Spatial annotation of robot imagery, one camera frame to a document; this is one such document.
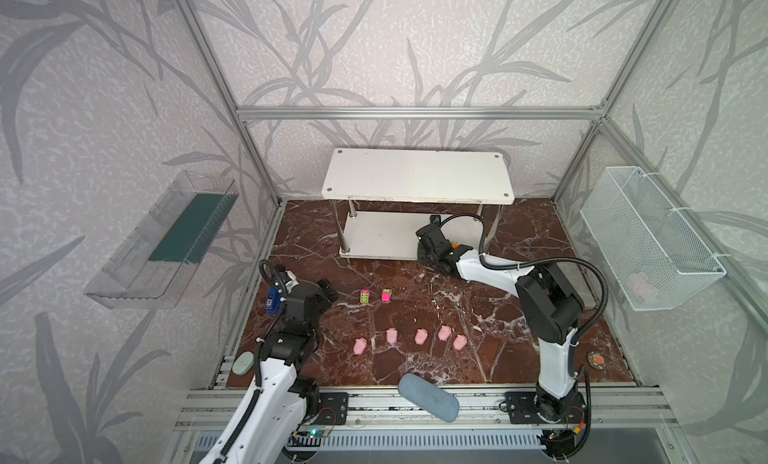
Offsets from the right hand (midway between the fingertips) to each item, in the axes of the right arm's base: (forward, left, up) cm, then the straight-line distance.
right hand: (427, 237), depth 98 cm
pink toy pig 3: (-30, +3, -7) cm, 31 cm away
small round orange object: (-36, -45, -8) cm, 58 cm away
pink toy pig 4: (-29, -4, -7) cm, 30 cm away
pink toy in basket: (-23, -51, +11) cm, 58 cm away
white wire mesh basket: (-24, -46, +25) cm, 58 cm away
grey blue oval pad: (-46, +2, -5) cm, 46 cm away
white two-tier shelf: (-5, +13, +25) cm, 29 cm away
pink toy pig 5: (-32, -8, -7) cm, 33 cm away
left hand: (-18, +30, +5) cm, 35 cm away
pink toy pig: (-33, +20, -7) cm, 39 cm away
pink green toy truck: (-18, +20, -6) cm, 28 cm away
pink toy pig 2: (-30, +11, -7) cm, 33 cm away
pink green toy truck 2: (-18, +13, -6) cm, 23 cm away
